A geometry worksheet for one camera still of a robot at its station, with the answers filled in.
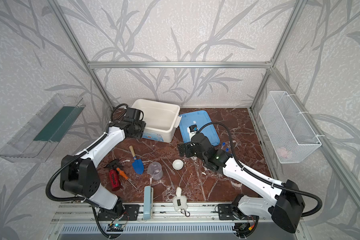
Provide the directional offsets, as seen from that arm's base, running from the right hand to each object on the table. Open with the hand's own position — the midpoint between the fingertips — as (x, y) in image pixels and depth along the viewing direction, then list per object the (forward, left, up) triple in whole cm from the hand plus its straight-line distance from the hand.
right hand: (185, 138), depth 77 cm
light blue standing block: (-27, +19, -17) cm, 37 cm away
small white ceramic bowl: (-6, +6, -20) cm, 22 cm away
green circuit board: (-37, +34, -22) cm, 55 cm away
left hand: (+14, +24, -3) cm, 28 cm away
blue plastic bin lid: (+31, -9, -21) cm, 39 cm away
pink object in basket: (-8, -48, -1) cm, 49 cm away
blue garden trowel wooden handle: (-5, +30, -22) cm, 38 cm away
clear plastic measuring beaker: (-9, +19, -20) cm, 29 cm away
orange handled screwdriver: (-12, +37, -19) cm, 43 cm away
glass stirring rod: (-7, +11, -21) cm, 24 cm away
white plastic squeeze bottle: (-27, +3, -17) cm, 32 cm away
